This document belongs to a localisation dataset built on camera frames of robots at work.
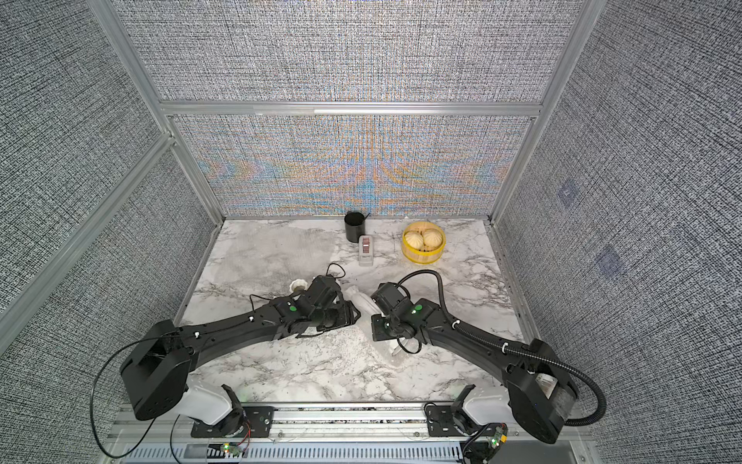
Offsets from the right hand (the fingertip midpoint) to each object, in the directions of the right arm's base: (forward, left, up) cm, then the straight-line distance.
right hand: (375, 322), depth 82 cm
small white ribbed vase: (+8, +22, +7) cm, 24 cm away
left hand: (+1, +4, +1) cm, 4 cm away
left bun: (+34, -15, -5) cm, 37 cm away
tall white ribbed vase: (+6, +3, -1) cm, 6 cm away
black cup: (+40, +7, -4) cm, 41 cm away
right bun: (+34, -21, -5) cm, 40 cm away
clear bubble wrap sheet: (-6, -13, -8) cm, 16 cm away
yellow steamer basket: (+27, -18, -6) cm, 33 cm away
